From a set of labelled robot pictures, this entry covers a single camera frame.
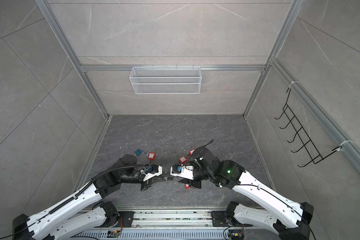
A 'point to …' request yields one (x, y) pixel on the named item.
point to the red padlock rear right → (191, 152)
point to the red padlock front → (187, 186)
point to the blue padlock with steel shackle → (139, 151)
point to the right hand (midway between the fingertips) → (181, 174)
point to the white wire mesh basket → (166, 80)
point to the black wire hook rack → (305, 148)
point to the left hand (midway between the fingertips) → (164, 174)
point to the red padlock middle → (183, 160)
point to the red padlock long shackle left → (151, 156)
